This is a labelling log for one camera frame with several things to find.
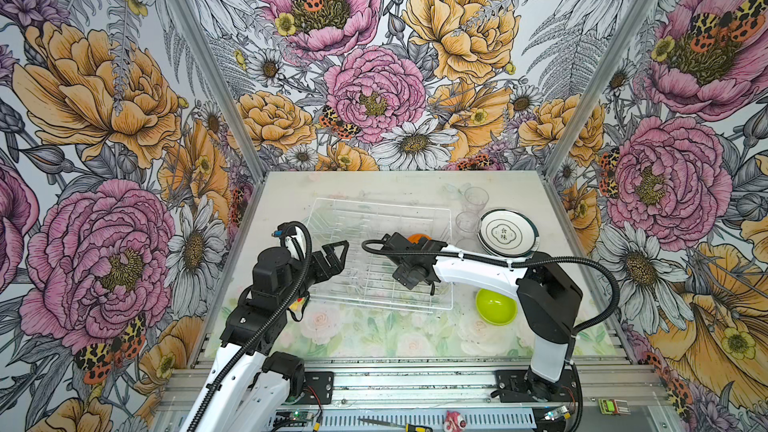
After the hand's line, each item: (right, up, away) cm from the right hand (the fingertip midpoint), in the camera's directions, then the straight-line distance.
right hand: (420, 266), depth 89 cm
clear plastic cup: (+22, +20, +23) cm, 38 cm away
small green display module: (+43, -28, -19) cm, 54 cm away
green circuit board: (-31, -31, -18) cm, 47 cm away
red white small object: (+5, -29, -23) cm, 37 cm away
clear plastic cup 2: (+17, +12, +15) cm, 26 cm away
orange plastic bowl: (-1, +7, +11) cm, 13 cm away
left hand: (-22, +5, -16) cm, 28 cm away
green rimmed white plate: (+31, +8, +13) cm, 34 cm away
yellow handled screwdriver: (-5, -32, -20) cm, 38 cm away
